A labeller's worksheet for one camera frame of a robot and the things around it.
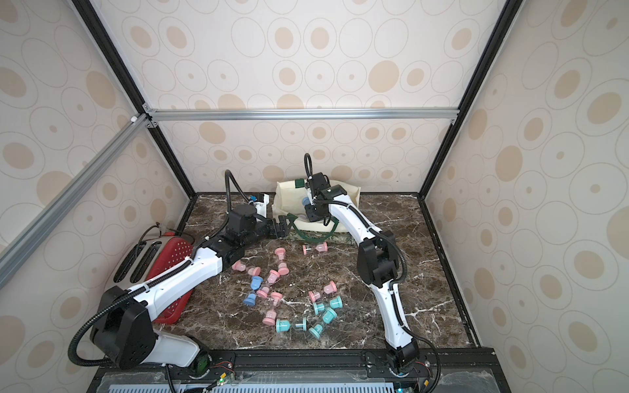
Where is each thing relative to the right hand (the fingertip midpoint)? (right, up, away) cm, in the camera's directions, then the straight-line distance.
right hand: (325, 211), depth 99 cm
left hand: (-12, -2, -19) cm, 22 cm away
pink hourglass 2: (+1, -28, -11) cm, 30 cm away
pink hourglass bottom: (-18, -35, -19) cm, 44 cm away
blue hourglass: (-8, +4, -1) cm, 9 cm away
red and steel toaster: (-58, -15, -20) cm, 63 cm away
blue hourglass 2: (-26, -27, -9) cm, 38 cm away
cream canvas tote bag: (-15, +4, +1) cm, 16 cm away
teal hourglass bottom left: (-14, -37, -20) cm, 44 cm away
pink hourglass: (-16, -22, -7) cm, 28 cm away
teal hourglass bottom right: (+1, -36, -18) cm, 40 cm away
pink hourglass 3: (-20, -25, -9) cm, 33 cm away
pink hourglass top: (-2, -15, +1) cm, 15 cm away
